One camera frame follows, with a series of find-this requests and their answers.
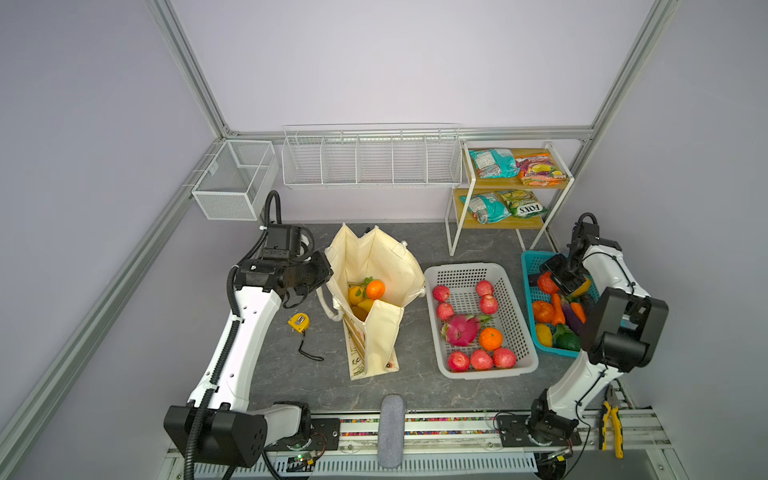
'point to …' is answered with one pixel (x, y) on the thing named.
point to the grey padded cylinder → (391, 432)
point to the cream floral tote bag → (373, 344)
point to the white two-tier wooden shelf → (515, 188)
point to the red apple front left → (458, 361)
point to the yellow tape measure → (300, 322)
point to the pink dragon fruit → (462, 330)
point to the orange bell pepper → (544, 312)
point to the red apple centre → (488, 304)
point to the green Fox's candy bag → (522, 203)
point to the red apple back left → (441, 293)
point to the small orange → (375, 289)
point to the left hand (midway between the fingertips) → (334, 274)
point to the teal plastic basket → (530, 262)
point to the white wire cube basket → (238, 180)
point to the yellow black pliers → (617, 429)
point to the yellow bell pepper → (545, 336)
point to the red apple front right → (504, 358)
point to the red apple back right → (484, 287)
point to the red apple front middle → (481, 360)
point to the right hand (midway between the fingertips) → (552, 280)
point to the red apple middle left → (445, 311)
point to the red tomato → (547, 284)
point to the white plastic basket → (461, 279)
